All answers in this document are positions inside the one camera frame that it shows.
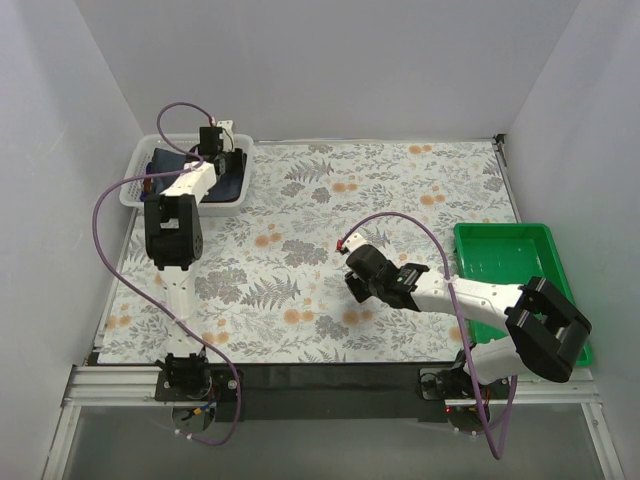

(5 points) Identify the grey blue towel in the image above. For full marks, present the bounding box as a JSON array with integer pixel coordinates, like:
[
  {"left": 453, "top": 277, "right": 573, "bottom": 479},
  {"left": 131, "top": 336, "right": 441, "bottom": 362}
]
[{"left": 142, "top": 148, "right": 248, "bottom": 204}]

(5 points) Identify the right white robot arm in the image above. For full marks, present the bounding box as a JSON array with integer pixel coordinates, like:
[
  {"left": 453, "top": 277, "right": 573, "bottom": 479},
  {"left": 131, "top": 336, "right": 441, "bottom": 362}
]
[{"left": 339, "top": 242, "right": 592, "bottom": 398}]

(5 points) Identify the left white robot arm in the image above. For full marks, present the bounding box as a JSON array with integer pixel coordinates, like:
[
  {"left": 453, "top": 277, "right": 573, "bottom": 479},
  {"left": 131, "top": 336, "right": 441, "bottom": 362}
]
[{"left": 144, "top": 120, "right": 247, "bottom": 400}]

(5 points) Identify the white plastic basket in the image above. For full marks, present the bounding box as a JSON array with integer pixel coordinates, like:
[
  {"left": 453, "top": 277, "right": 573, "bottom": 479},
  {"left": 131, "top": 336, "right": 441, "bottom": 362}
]
[{"left": 119, "top": 134, "right": 254, "bottom": 217}]

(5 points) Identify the floral table mat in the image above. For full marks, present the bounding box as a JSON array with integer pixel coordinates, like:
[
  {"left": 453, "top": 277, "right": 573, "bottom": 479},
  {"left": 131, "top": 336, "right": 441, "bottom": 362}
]
[{"left": 97, "top": 139, "right": 519, "bottom": 365}]

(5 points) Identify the green plastic bin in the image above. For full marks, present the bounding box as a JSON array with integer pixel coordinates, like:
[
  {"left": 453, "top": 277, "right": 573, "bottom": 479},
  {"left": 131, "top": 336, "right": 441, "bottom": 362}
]
[{"left": 454, "top": 223, "right": 591, "bottom": 383}]

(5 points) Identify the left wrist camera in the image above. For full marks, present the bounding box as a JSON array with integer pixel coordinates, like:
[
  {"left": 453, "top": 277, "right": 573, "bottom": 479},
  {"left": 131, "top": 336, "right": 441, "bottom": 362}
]
[{"left": 210, "top": 119, "right": 235, "bottom": 152}]

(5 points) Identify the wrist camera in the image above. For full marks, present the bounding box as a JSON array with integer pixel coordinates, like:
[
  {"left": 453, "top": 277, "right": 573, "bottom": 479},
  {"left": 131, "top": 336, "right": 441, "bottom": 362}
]
[
  {"left": 210, "top": 119, "right": 235, "bottom": 152},
  {"left": 336, "top": 232, "right": 367, "bottom": 255}
]

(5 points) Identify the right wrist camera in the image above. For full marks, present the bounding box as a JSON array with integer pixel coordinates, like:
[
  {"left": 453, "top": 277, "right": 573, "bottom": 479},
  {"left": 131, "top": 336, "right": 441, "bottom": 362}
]
[{"left": 336, "top": 232, "right": 367, "bottom": 255}]

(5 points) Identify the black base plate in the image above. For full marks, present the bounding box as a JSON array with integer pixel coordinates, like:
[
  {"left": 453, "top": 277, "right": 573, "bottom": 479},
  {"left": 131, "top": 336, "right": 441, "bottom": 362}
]
[{"left": 154, "top": 362, "right": 475, "bottom": 423}]

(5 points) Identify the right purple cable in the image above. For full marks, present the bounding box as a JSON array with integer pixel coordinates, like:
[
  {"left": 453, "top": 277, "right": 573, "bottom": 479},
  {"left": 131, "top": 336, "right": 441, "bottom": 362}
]
[{"left": 344, "top": 212, "right": 519, "bottom": 460}]

